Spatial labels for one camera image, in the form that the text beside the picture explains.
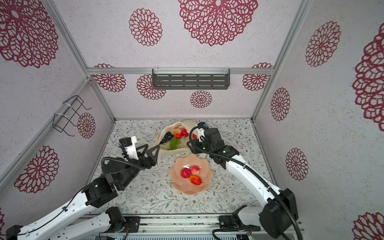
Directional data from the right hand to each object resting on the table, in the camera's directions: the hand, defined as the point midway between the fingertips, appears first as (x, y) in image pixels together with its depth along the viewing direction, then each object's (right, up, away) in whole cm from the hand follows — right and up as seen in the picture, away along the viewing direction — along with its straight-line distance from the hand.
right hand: (188, 140), depth 76 cm
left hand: (-15, -2, -11) cm, 19 cm away
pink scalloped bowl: (+1, -21, +11) cm, 23 cm away
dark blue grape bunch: (-15, +1, +29) cm, 32 cm away
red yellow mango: (+4, -23, +7) cm, 24 cm away
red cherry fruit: (-8, +2, +30) cm, 31 cm away
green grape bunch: (-11, -3, +26) cm, 29 cm away
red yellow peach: (+4, -18, +11) cm, 21 cm away
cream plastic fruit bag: (-5, +8, +31) cm, 32 cm away
